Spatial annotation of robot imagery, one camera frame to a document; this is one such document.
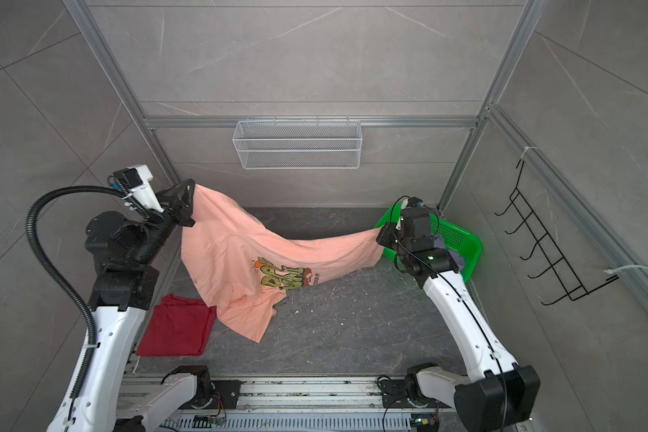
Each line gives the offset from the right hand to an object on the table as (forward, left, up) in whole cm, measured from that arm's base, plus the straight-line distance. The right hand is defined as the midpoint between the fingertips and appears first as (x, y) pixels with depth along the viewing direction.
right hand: (383, 224), depth 78 cm
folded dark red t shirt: (-20, +65, -24) cm, 72 cm away
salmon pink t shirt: (-8, +41, -10) cm, 43 cm away
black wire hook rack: (-12, -39, +4) cm, 41 cm away
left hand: (-5, +46, +23) cm, 52 cm away
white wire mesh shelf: (+39, +27, +3) cm, 47 cm away
